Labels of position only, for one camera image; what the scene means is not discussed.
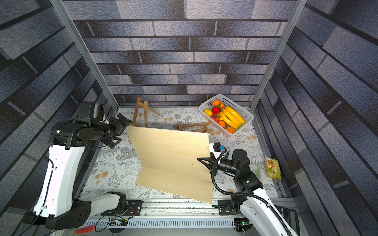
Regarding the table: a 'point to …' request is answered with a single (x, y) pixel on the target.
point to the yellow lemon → (208, 112)
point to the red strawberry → (216, 117)
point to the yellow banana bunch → (231, 117)
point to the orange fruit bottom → (229, 129)
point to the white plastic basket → (247, 116)
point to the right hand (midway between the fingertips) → (199, 156)
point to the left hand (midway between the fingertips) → (129, 126)
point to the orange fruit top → (217, 103)
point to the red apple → (215, 110)
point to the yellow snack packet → (273, 168)
